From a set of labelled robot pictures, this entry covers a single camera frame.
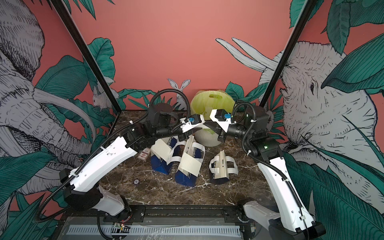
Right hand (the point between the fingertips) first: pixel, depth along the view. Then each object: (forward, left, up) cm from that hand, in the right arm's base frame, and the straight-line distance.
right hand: (203, 120), depth 57 cm
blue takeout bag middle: (-1, +4, -27) cm, 27 cm away
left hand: (+2, +2, -3) cm, 4 cm away
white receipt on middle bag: (-9, +6, -21) cm, 24 cm away
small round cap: (-9, +38, -44) cm, 59 cm away
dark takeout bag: (-11, -8, -19) cm, 23 cm away
